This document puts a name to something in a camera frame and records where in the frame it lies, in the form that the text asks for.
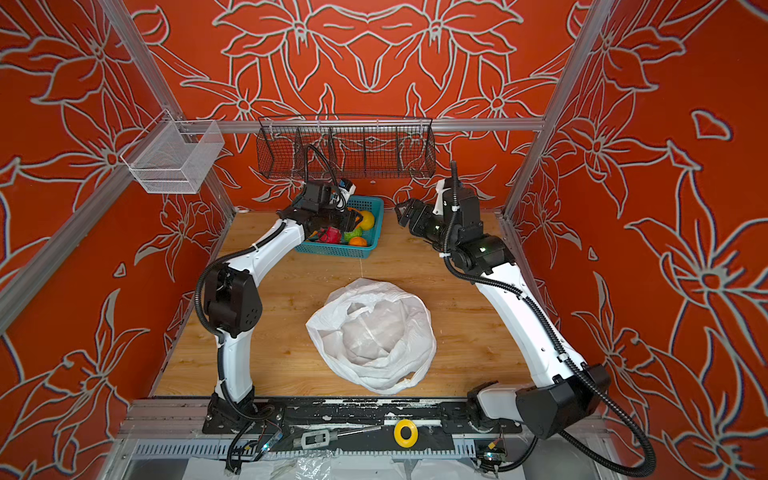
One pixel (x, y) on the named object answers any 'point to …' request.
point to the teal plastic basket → (344, 249)
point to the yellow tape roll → (410, 442)
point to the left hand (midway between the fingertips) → (353, 209)
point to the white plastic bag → (377, 336)
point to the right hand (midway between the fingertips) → (402, 210)
